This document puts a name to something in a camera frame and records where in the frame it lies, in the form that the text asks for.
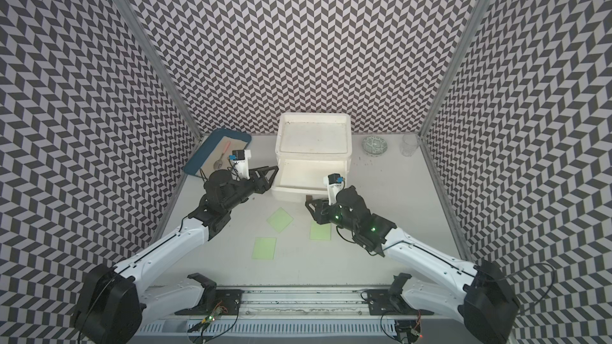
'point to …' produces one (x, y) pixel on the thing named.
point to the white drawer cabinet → (314, 128)
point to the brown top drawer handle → (308, 197)
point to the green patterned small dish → (374, 146)
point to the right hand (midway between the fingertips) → (308, 208)
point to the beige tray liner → (208, 166)
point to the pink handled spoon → (217, 164)
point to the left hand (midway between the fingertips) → (274, 170)
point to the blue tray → (197, 160)
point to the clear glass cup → (409, 144)
